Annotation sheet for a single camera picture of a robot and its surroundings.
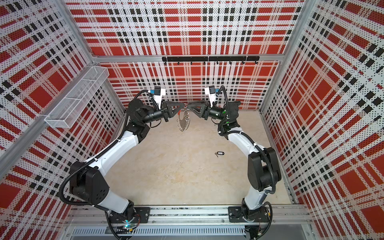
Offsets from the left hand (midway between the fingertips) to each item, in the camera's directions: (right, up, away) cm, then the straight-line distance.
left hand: (183, 106), depth 67 cm
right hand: (+2, 0, 0) cm, 2 cm away
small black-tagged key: (+20, -27, +30) cm, 45 cm away
